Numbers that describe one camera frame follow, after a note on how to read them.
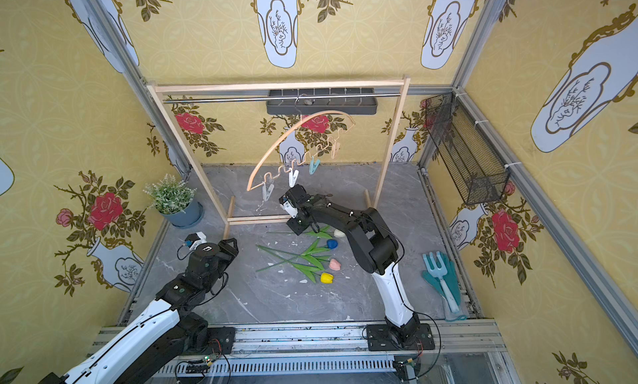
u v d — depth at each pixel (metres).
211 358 0.70
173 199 0.89
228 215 0.99
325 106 0.89
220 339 0.73
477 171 0.92
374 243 0.55
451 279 0.86
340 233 0.95
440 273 0.87
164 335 0.53
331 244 0.92
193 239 0.72
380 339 0.73
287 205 0.89
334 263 0.88
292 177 0.75
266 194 0.72
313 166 0.79
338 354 0.72
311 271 0.86
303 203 0.75
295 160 1.25
